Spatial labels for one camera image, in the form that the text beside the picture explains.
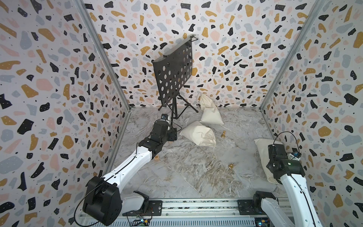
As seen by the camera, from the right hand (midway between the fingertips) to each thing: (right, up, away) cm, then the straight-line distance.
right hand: (284, 171), depth 72 cm
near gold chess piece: (-23, -2, +15) cm, 28 cm away
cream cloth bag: (-42, +17, +23) cm, 51 cm away
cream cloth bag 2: (-33, +32, +35) cm, 57 cm away
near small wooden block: (-70, +2, +18) cm, 72 cm away
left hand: (-59, +21, +11) cm, 64 cm away
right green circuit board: (-11, -25, -1) cm, 28 cm away
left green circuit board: (-73, -25, -2) cm, 77 cm away
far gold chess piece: (-24, +15, +31) cm, 42 cm away
